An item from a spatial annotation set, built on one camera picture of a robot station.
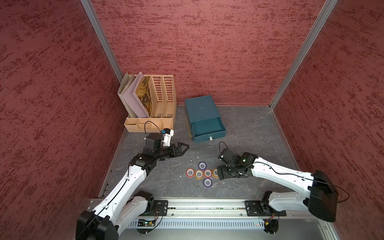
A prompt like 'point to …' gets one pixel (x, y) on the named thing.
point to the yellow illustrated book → (143, 95)
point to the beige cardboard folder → (124, 84)
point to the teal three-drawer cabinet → (204, 121)
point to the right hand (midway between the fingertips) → (226, 177)
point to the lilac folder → (136, 109)
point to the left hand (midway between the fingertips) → (183, 150)
